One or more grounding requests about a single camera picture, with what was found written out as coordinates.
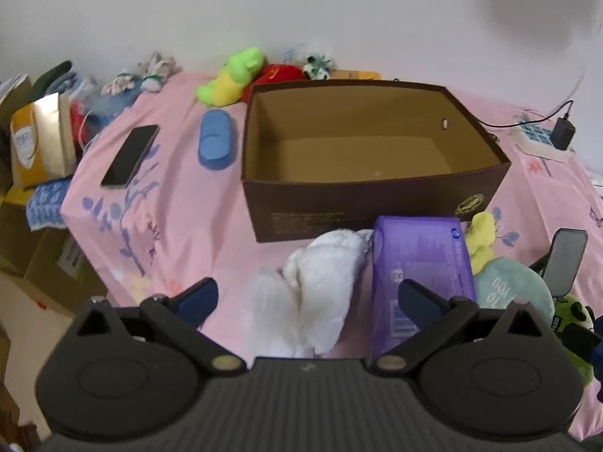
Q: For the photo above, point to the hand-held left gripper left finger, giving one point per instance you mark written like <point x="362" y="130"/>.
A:
<point x="198" y="297"/>

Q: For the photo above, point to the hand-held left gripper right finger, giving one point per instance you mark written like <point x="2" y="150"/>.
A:
<point x="414" y="302"/>

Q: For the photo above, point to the purple tissue pack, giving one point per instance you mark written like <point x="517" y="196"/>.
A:
<point x="424" y="254"/>

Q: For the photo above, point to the yellow cloth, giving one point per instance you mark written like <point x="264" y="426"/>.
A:
<point x="480" y="240"/>

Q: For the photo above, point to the white fluffy towel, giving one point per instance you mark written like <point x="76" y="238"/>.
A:
<point x="320" y="282"/>

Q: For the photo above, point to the teal fabric pouch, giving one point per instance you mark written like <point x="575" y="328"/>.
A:
<point x="509" y="282"/>

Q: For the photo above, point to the brown cardboard box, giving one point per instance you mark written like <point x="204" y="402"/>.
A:
<point x="329" y="216"/>

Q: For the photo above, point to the green plush horse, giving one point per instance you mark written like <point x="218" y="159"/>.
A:
<point x="572" y="310"/>

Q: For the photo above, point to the black phone stand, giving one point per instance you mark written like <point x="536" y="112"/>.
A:
<point x="541" y="266"/>

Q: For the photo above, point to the black smartphone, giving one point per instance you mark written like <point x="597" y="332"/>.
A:
<point x="129" y="155"/>

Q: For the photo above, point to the cardboard boxes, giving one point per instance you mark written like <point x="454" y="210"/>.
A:
<point x="42" y="263"/>

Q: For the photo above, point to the blue glasses case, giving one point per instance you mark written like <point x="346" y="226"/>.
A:
<point x="214" y="139"/>

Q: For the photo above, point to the blue patterned cloth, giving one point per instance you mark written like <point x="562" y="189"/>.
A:
<point x="47" y="202"/>

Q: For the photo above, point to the white power strip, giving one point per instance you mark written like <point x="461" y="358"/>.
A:
<point x="532" y="139"/>

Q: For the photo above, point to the green and yellow plush caterpillar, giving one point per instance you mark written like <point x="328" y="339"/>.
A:
<point x="231" y="80"/>

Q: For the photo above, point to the gold paper bag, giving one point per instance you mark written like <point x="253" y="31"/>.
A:
<point x="47" y="136"/>

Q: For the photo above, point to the black charger adapter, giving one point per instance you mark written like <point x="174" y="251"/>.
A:
<point x="563" y="134"/>

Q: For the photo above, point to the grey white plush toy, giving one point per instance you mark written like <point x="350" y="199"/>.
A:
<point x="158" y="70"/>

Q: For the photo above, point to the orange book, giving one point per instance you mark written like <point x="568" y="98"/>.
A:
<point x="358" y="75"/>

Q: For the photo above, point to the red plush toy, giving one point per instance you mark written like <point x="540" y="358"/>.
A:
<point x="280" y="73"/>

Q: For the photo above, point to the panda plush toy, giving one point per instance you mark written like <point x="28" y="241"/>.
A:
<point x="318" y="68"/>

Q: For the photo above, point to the blue and white plush toy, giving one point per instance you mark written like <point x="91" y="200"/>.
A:
<point x="293" y="54"/>

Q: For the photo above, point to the dark green cloth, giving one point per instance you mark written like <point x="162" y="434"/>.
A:
<point x="49" y="80"/>

